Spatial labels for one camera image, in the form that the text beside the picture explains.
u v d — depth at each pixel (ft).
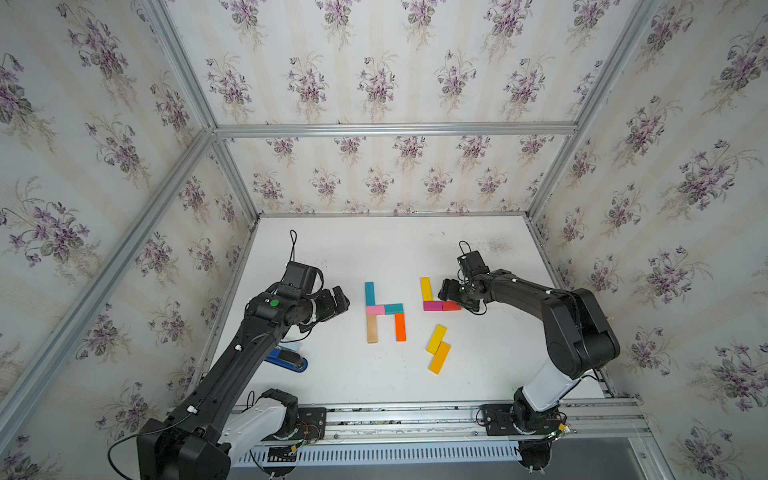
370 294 3.16
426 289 3.22
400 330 2.89
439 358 2.76
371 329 2.93
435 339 2.90
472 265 2.52
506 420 2.40
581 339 1.53
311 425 2.36
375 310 3.06
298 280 1.91
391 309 3.07
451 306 2.82
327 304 2.25
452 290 2.81
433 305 3.11
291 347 2.74
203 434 1.24
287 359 2.63
